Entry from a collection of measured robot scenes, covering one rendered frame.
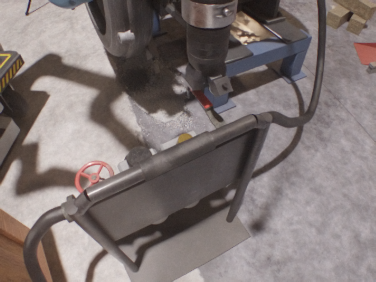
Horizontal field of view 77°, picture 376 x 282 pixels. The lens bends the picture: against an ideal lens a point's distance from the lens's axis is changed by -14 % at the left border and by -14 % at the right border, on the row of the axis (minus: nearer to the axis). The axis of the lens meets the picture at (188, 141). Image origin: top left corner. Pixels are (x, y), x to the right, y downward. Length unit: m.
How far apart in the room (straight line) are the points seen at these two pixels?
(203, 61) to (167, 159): 0.18
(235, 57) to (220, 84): 0.62
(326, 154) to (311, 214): 0.29
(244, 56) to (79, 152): 0.79
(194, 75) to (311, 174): 0.76
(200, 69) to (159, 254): 0.63
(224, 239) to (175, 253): 0.17
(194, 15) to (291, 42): 0.91
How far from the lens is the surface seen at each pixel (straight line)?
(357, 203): 1.18
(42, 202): 1.13
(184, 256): 0.92
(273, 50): 1.23
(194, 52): 0.48
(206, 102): 0.59
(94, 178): 0.49
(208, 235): 0.94
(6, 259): 0.80
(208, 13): 0.42
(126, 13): 0.81
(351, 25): 2.17
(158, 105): 1.25
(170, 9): 0.75
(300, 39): 1.34
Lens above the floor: 0.91
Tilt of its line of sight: 54 degrees down
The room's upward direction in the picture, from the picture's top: 1 degrees counter-clockwise
